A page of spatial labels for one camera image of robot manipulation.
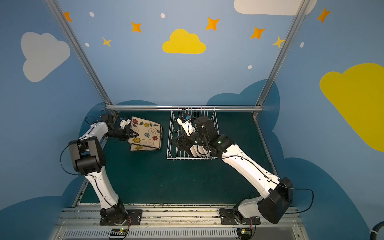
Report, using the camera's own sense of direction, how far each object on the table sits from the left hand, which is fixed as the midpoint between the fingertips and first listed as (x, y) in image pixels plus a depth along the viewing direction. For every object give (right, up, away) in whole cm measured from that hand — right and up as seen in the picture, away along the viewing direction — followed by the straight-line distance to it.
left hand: (136, 135), depth 97 cm
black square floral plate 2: (0, -8, +3) cm, 9 cm away
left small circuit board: (+1, -48, -24) cm, 53 cm away
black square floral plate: (+7, +1, +4) cm, 9 cm away
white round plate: (+38, -8, -11) cm, 41 cm away
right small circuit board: (+64, -48, -24) cm, 83 cm away
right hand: (+31, +2, -26) cm, 40 cm away
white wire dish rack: (+26, -11, -4) cm, 28 cm away
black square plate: (+32, -1, -35) cm, 47 cm away
